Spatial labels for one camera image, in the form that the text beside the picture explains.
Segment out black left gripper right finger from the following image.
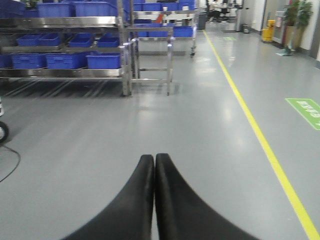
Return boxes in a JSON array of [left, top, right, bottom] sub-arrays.
[[154, 152, 261, 240]]

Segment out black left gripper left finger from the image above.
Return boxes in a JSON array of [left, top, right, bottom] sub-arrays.
[[58, 154, 156, 240]]

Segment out black rubber wheel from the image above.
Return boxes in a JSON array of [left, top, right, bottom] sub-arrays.
[[0, 121, 10, 145]]

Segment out steel rack on castors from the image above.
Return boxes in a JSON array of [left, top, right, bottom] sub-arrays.
[[0, 0, 133, 97], [129, 0, 201, 59]]

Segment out row of blue bins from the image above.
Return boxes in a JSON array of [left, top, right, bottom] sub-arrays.
[[132, 0, 196, 38], [0, 0, 126, 70]]

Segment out dark waste bin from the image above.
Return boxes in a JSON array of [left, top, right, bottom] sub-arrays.
[[198, 11, 209, 30]]

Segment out person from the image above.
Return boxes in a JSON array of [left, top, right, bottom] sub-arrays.
[[207, 0, 227, 23]]

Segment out potted green plant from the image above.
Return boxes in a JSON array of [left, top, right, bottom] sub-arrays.
[[283, 0, 315, 51]]

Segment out thin black floor cable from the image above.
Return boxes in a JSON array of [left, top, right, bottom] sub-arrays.
[[0, 144, 22, 183]]

